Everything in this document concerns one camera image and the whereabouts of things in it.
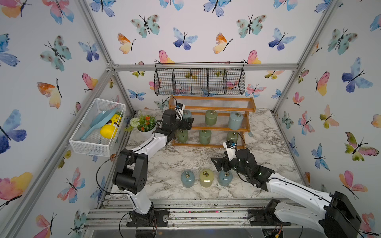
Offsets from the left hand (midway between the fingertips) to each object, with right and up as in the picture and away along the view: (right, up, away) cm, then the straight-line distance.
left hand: (187, 115), depth 90 cm
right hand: (+17, -22, -12) cm, 30 cm away
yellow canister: (+11, -34, -11) cm, 37 cm away
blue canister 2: (+20, -35, -10) cm, 41 cm away
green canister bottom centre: (+11, -13, +6) cm, 18 cm away
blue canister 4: (+28, -3, -4) cm, 28 cm away
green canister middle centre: (+14, -1, -1) cm, 14 cm away
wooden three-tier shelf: (+18, -3, +3) cm, 18 cm away
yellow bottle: (-35, -8, -21) cm, 42 cm away
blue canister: (+1, -34, -11) cm, 36 cm away
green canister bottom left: (-4, -13, +6) cm, 15 cm away
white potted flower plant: (-27, -6, +5) cm, 28 cm away
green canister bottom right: (+28, -13, +6) cm, 32 cm away
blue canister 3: (0, +1, -3) cm, 3 cm away
